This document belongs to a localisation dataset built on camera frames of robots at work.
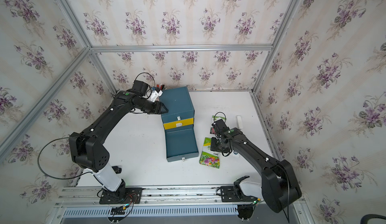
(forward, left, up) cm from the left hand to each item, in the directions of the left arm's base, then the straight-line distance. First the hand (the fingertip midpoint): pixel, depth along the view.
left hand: (165, 112), depth 83 cm
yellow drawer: (-3, -7, -7) cm, 10 cm away
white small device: (+4, -47, -15) cm, 50 cm away
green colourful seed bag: (-18, -25, -19) cm, 36 cm away
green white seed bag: (+7, -31, -17) cm, 36 cm away
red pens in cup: (+30, +7, -8) cm, 31 cm away
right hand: (-15, -29, -14) cm, 35 cm away
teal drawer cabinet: (+7, -7, +2) cm, 10 cm away
